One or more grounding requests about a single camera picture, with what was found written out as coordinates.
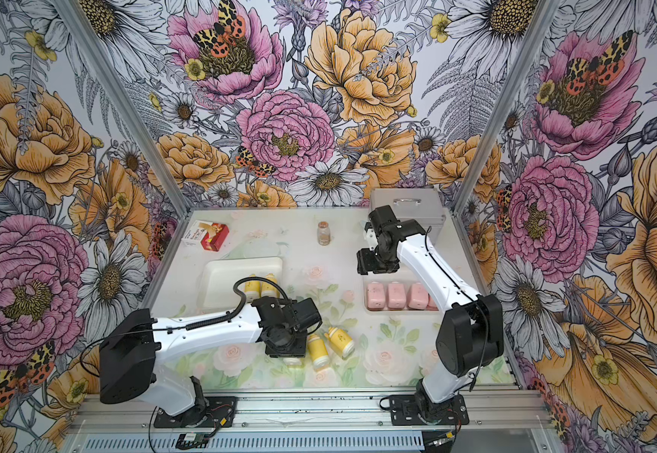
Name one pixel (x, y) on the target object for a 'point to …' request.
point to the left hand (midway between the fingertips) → (291, 358)
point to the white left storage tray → (218, 276)
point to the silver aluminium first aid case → (422, 204)
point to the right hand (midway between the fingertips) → (368, 274)
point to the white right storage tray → (408, 280)
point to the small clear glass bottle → (324, 233)
